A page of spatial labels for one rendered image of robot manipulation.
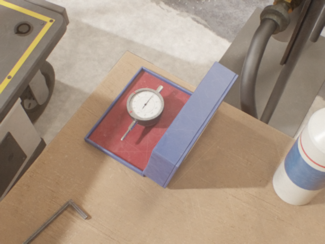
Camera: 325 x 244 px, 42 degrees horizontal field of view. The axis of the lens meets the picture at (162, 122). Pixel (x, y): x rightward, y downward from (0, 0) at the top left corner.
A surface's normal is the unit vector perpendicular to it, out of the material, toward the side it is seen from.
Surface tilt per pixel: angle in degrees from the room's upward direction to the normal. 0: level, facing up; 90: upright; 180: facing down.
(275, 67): 0
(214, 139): 0
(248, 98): 54
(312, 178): 90
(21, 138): 90
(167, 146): 9
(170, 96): 0
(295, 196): 90
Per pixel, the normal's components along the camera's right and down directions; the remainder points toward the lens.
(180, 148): 0.14, -0.38
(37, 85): 0.91, 0.36
